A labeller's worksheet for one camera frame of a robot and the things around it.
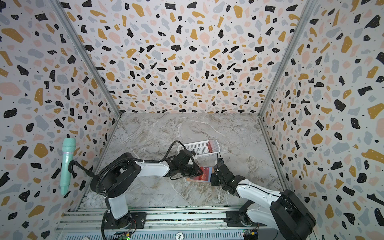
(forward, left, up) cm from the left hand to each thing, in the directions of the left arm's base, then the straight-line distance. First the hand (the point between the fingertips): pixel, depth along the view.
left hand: (207, 174), depth 86 cm
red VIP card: (+2, 0, -3) cm, 3 cm away
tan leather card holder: (-1, +6, -3) cm, 7 cm away
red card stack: (+19, -3, -1) cm, 19 cm away
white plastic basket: (+20, +2, -4) cm, 20 cm away
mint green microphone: (0, +59, +30) cm, 66 cm away
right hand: (-1, -4, -3) cm, 5 cm away
